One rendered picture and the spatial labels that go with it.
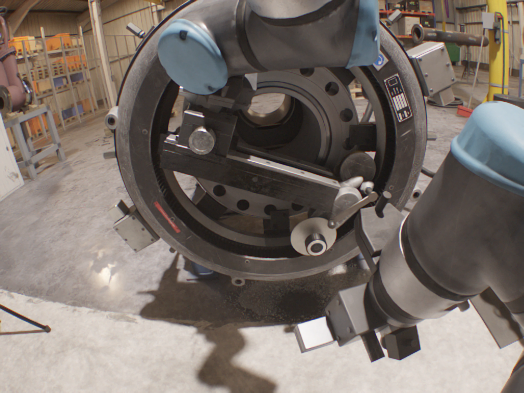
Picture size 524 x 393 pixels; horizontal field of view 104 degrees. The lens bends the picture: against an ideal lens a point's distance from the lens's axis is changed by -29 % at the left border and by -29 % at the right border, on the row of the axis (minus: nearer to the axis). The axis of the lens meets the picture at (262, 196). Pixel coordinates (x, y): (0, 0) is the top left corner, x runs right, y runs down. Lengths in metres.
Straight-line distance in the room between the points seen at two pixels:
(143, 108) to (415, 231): 0.54
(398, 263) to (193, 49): 0.26
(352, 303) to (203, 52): 0.28
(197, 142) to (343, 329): 0.36
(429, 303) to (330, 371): 0.70
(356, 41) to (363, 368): 0.84
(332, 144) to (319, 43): 0.53
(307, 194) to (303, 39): 0.44
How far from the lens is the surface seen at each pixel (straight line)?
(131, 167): 0.67
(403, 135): 0.67
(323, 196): 0.63
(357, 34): 0.24
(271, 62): 0.28
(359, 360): 0.93
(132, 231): 0.80
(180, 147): 0.54
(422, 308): 0.24
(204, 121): 0.52
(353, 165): 0.69
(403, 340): 0.32
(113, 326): 1.24
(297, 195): 0.62
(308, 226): 0.68
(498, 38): 3.98
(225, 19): 0.29
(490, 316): 1.15
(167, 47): 0.32
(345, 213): 0.68
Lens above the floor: 0.81
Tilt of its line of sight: 27 degrees down
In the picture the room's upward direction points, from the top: 9 degrees counter-clockwise
